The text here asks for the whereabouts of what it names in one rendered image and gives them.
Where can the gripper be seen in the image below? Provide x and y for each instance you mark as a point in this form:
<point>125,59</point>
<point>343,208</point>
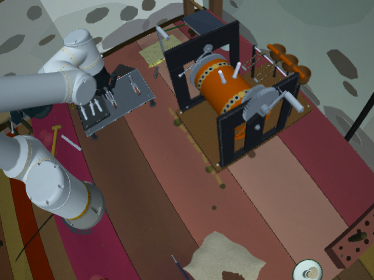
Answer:
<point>102,78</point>

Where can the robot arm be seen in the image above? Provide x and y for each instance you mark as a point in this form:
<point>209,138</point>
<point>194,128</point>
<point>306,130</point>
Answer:
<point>50,186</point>

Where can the white tune pin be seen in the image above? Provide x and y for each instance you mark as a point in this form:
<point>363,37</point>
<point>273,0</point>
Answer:
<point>222,77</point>
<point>84,113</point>
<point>98,105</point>
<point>71,142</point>
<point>236,70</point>
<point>92,109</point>

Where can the dark pin rack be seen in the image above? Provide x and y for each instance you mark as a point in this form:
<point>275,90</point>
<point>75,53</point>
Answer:
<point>95,118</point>

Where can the grey count hook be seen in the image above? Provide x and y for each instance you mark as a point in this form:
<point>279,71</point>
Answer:
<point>200,61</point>

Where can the orange carillon drum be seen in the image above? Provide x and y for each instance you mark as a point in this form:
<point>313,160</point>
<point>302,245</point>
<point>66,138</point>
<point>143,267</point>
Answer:
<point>230,86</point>

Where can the grey crank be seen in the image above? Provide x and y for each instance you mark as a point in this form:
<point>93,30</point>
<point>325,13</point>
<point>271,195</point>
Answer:
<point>290,98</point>

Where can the grey red-tipped clip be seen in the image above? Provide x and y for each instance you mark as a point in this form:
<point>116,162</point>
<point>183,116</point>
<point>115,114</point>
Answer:
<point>134,86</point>
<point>112,100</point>

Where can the grey metal tray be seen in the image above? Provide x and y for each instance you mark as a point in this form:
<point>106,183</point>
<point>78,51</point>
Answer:
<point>128,100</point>

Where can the small dark grey piece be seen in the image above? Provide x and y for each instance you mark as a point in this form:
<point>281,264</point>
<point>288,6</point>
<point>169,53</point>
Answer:
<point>156,73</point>

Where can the olive mat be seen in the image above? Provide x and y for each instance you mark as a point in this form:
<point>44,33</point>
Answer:
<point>153,51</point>

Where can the grey cylinder on rod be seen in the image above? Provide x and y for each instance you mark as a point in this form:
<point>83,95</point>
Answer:
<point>162,32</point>

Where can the yellow wooden mallet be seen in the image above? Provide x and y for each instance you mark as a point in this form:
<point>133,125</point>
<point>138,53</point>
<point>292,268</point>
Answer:
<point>55,138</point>

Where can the dark blue round object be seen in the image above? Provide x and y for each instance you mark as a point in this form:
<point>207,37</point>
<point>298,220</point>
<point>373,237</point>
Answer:
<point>33,113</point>

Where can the brown base board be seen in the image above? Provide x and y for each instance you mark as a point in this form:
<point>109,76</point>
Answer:
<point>200,133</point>

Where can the dark blue panel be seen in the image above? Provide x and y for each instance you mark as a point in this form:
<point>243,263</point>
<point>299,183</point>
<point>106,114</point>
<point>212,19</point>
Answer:
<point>203,21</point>

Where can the grey gear wheel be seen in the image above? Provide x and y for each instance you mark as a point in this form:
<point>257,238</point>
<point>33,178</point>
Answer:
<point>256,100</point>

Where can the thin black rod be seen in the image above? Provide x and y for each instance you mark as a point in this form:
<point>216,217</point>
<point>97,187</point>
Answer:
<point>33,238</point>

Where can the brown bell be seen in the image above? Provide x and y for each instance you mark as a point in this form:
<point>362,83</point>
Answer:
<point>290,61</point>
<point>280,50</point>
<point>305,75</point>

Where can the blue pen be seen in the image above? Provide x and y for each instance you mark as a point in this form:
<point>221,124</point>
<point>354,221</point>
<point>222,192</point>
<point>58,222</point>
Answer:
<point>180,266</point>

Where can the beige cloth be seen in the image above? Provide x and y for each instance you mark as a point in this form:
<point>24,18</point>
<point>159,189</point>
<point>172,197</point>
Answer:
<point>223,253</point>

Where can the black slanted pole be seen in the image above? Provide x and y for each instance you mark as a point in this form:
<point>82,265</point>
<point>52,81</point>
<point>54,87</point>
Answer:
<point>360,116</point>

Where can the dark peg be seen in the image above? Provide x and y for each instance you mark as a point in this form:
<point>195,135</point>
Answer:
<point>357,237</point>

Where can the brown holed block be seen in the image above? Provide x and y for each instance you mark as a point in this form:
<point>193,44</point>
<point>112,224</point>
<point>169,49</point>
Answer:
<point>353,248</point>

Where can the brown wooden post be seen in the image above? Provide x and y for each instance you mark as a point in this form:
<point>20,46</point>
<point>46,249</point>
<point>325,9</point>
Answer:
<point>216,8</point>
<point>188,6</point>

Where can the black carillon frame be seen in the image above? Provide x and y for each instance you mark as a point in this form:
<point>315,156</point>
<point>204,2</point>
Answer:
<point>230,140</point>

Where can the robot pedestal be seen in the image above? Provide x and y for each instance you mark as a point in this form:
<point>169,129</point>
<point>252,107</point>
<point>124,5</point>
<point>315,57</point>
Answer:
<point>75,226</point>

